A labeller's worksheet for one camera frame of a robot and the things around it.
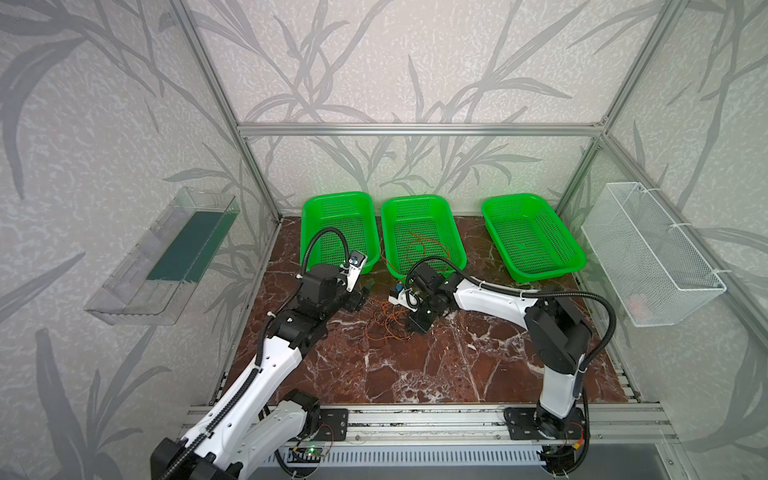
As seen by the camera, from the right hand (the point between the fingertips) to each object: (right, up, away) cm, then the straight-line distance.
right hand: (407, 317), depth 87 cm
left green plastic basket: (-22, +34, +33) cm, 52 cm away
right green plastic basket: (+47, +22, +25) cm, 58 cm away
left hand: (-12, +16, -10) cm, 23 cm away
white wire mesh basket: (+53, +17, -24) cm, 60 cm away
